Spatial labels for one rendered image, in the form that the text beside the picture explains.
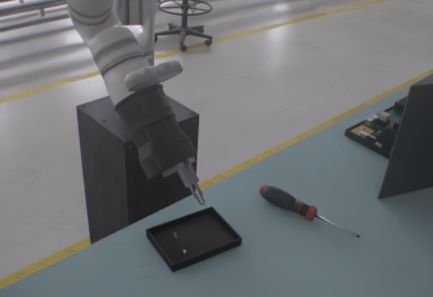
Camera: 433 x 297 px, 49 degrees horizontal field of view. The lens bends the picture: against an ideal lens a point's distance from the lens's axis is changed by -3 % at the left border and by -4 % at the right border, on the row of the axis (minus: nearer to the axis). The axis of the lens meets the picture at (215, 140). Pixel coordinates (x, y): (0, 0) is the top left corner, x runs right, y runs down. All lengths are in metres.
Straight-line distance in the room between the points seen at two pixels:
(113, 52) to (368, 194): 0.47
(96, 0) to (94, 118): 0.62
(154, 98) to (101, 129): 0.59
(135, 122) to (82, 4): 0.18
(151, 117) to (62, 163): 1.99
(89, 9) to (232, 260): 0.41
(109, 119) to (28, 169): 1.40
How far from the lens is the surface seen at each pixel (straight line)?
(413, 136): 0.81
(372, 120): 1.03
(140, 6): 1.18
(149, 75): 0.66
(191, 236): 0.70
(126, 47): 0.71
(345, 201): 0.82
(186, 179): 0.68
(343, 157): 0.93
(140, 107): 0.69
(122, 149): 1.21
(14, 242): 2.23
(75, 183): 2.50
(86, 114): 1.33
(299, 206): 0.76
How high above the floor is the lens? 1.48
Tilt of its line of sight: 32 degrees down
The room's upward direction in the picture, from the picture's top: 4 degrees clockwise
